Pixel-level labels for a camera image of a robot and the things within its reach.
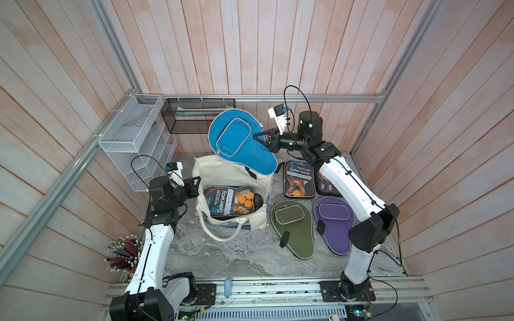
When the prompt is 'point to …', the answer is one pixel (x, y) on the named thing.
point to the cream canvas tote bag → (213, 171)
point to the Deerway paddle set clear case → (299, 179)
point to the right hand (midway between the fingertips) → (252, 137)
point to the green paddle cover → (295, 217)
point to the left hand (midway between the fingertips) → (201, 180)
